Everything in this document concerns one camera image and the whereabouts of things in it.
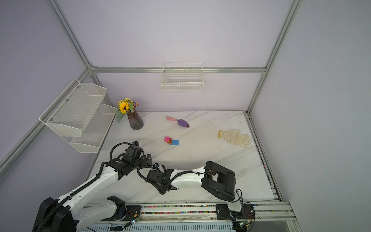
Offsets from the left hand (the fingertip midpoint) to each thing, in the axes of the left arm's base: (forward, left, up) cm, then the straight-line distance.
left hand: (143, 161), depth 85 cm
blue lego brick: (+17, -17, -6) cm, 25 cm away
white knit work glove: (+23, -60, -6) cm, 65 cm away
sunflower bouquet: (+30, +14, +18) cm, 37 cm away
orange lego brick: (+17, -14, -4) cm, 23 cm away
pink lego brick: (+18, -12, -2) cm, 21 cm away
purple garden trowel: (+36, -21, -5) cm, 41 cm away
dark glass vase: (+30, +12, +2) cm, 33 cm away
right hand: (-10, -13, -8) cm, 18 cm away
